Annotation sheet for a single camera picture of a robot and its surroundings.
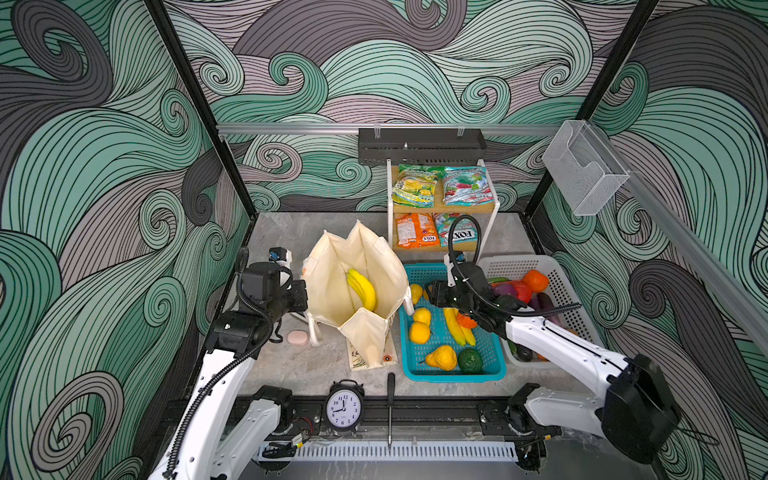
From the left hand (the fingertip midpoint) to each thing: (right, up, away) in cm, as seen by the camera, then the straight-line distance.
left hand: (301, 281), depth 73 cm
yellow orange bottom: (+31, -16, +11) cm, 37 cm away
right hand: (+35, -3, +10) cm, 36 cm away
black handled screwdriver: (+23, -32, +3) cm, 39 cm away
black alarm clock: (+11, -31, 0) cm, 33 cm away
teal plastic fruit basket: (+29, -23, +11) cm, 39 cm away
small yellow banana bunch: (+44, -17, +13) cm, 49 cm away
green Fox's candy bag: (+46, +13, +17) cm, 51 cm away
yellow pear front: (+37, -21, +5) cm, 43 cm away
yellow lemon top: (+31, -7, +19) cm, 37 cm away
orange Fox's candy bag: (+31, +13, +19) cm, 39 cm away
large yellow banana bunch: (+15, -4, +16) cm, 22 cm away
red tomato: (+64, -6, +17) cm, 67 cm away
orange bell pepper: (+69, -3, +19) cm, 72 cm away
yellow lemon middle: (+33, -12, +15) cm, 38 cm away
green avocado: (+44, -22, +5) cm, 49 cm away
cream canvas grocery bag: (+5, -7, +14) cm, 16 cm away
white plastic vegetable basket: (+75, -5, +16) cm, 77 cm away
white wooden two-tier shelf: (+36, +19, +4) cm, 40 cm away
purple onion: (+58, -5, +17) cm, 61 cm away
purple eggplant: (+70, -9, +17) cm, 73 cm away
